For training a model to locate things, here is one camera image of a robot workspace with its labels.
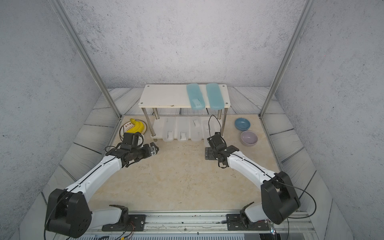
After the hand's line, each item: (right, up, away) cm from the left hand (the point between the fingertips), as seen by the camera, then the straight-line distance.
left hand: (155, 150), depth 86 cm
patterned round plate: (-30, +13, +28) cm, 43 cm away
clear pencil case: (+31, +16, +20) cm, 40 cm away
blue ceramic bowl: (+58, +15, +28) cm, 66 cm away
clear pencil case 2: (+23, +12, +19) cm, 33 cm away
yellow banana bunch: (-18, +13, +22) cm, 31 cm away
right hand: (+34, -1, +1) cm, 34 cm away
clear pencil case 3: (+14, +12, +19) cm, 27 cm away
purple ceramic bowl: (+59, +6, +18) cm, 62 cm away
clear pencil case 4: (+5, +12, +19) cm, 23 cm away
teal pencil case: (+34, +28, -3) cm, 44 cm away
